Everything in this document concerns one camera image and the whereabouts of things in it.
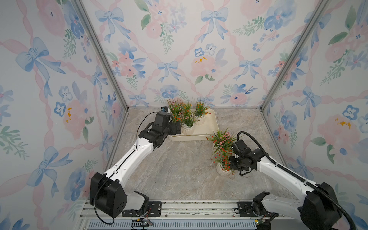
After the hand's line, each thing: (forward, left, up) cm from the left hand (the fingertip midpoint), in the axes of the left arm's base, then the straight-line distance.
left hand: (173, 123), depth 81 cm
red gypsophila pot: (-18, -26, -6) cm, 32 cm away
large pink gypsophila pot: (-6, -28, -8) cm, 30 cm away
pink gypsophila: (+18, 0, -5) cm, 19 cm away
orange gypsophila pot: (+19, -7, -7) cm, 21 cm away
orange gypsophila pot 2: (+12, -1, -8) cm, 14 cm away
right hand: (-13, -32, -16) cm, 38 cm away
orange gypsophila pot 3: (+20, -18, -10) cm, 28 cm away
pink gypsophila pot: (+11, -9, -15) cm, 21 cm away
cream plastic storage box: (+14, -25, -22) cm, 36 cm away
